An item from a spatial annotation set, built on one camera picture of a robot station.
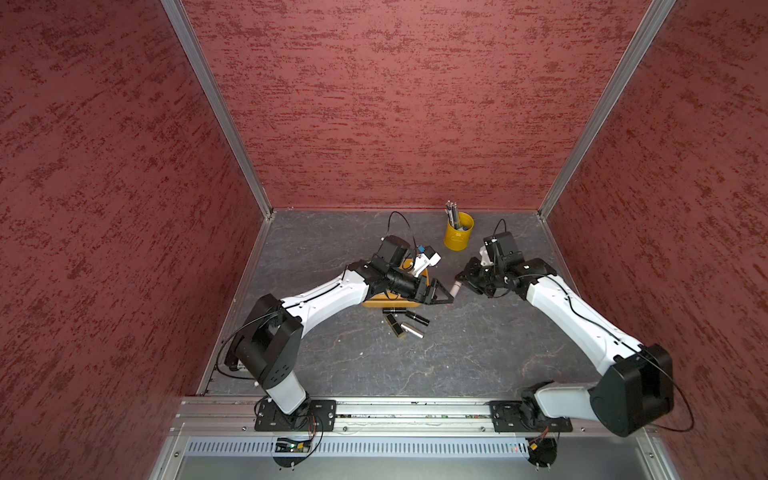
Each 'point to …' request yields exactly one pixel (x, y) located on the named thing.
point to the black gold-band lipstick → (394, 310)
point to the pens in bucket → (451, 209)
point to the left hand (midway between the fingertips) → (440, 305)
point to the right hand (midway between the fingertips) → (455, 283)
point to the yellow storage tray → (386, 301)
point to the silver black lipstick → (413, 330)
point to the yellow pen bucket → (457, 239)
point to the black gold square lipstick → (395, 325)
